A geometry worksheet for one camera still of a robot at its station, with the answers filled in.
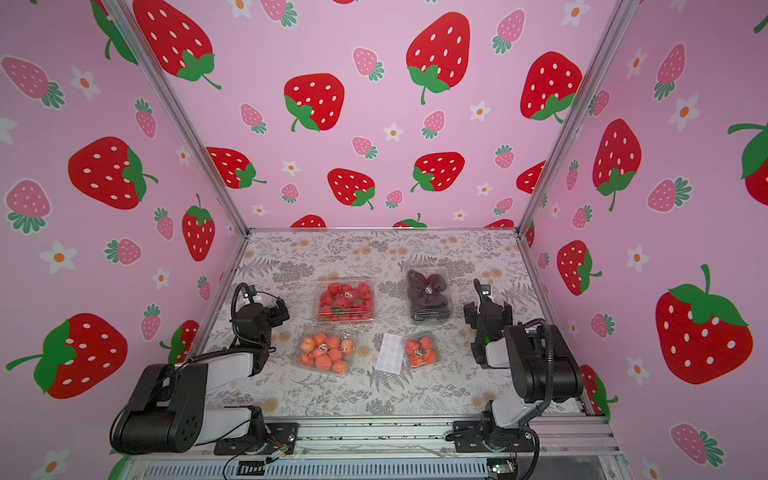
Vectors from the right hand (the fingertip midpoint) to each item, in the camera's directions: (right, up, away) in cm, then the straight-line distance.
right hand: (488, 302), depth 94 cm
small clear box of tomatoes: (-23, -13, -8) cm, 28 cm away
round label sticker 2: (-51, -11, -10) cm, 53 cm away
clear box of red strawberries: (-47, +1, -1) cm, 47 cm away
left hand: (-70, 0, -3) cm, 70 cm away
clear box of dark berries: (-19, +3, -1) cm, 19 cm away
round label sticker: (-20, +4, -1) cm, 20 cm away
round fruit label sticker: (-45, +2, -1) cm, 45 cm away
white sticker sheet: (-32, -15, -6) cm, 35 cm away
